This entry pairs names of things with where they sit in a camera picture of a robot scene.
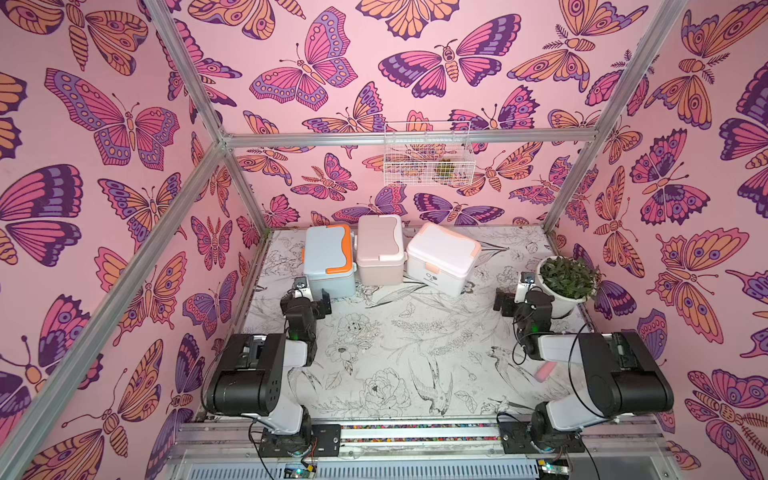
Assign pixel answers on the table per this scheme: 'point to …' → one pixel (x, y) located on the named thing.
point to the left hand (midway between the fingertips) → (310, 289)
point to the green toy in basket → (445, 170)
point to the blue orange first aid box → (327, 260)
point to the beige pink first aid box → (380, 252)
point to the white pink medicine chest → (440, 257)
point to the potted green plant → (570, 281)
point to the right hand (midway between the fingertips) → (517, 289)
